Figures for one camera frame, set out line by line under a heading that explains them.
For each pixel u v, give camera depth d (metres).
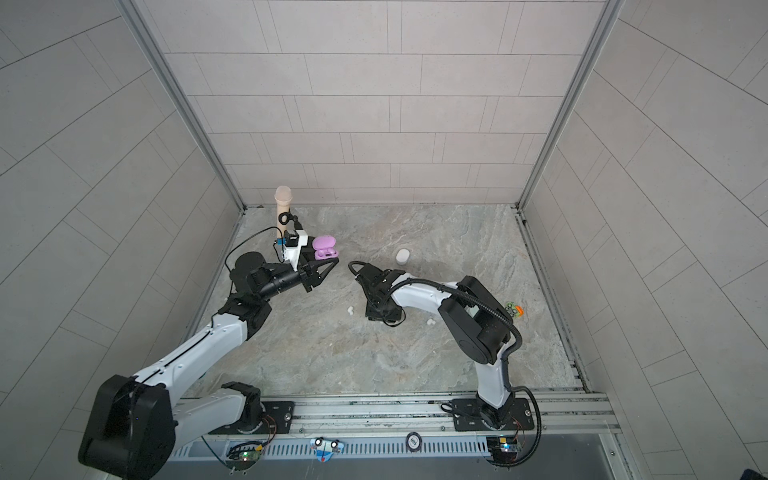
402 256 1.01
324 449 0.66
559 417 0.72
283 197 0.83
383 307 0.63
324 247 0.72
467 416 0.71
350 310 0.89
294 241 0.63
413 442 0.68
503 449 0.68
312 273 0.66
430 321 0.87
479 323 0.48
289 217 0.90
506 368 0.53
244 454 0.65
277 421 0.70
